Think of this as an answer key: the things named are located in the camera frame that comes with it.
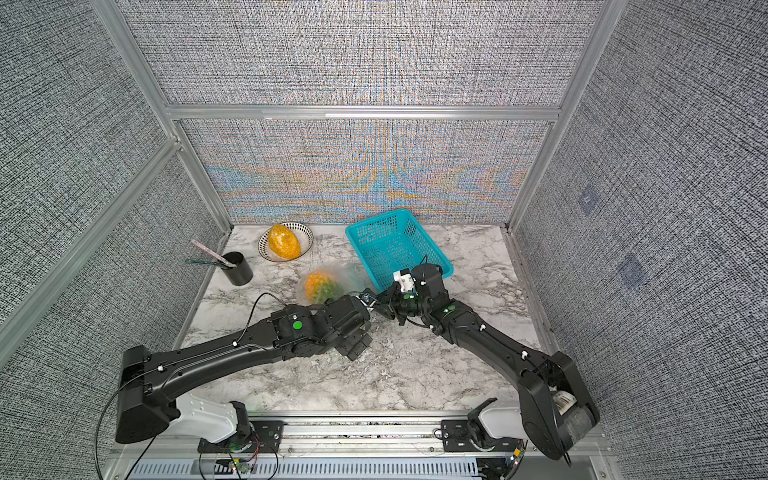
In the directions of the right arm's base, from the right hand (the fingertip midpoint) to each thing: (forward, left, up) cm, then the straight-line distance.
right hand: (364, 296), depth 75 cm
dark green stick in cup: (+17, +51, -8) cm, 54 cm away
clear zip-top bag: (+17, +6, -16) cm, 24 cm away
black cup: (+19, +43, -18) cm, 50 cm away
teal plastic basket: (+36, -8, -21) cm, 43 cm away
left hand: (-6, +1, -3) cm, 7 cm away
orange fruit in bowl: (+31, +31, -16) cm, 46 cm away
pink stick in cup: (+22, +50, -10) cm, 55 cm away
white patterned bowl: (+41, +26, -21) cm, 53 cm away
